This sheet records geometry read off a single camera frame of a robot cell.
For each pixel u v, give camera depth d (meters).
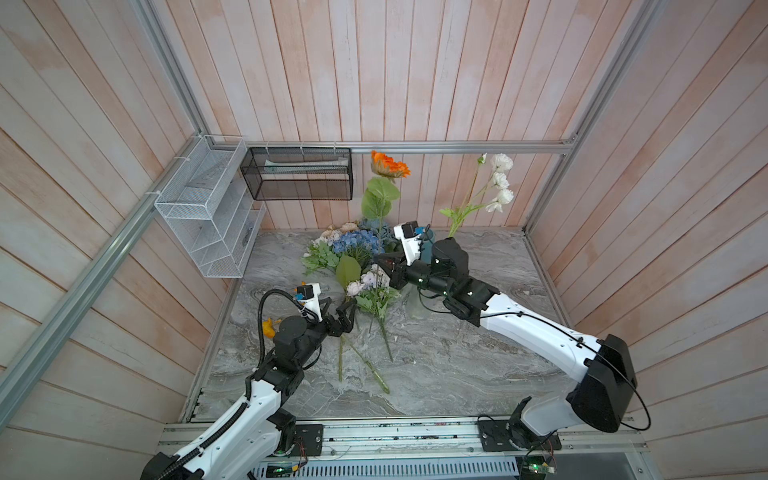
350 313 0.72
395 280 0.63
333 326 0.69
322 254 1.01
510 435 0.66
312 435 0.73
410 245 0.63
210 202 0.69
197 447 0.43
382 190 0.61
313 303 0.68
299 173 1.03
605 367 0.42
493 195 0.76
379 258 0.70
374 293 0.90
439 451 0.73
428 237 0.58
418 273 0.63
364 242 0.98
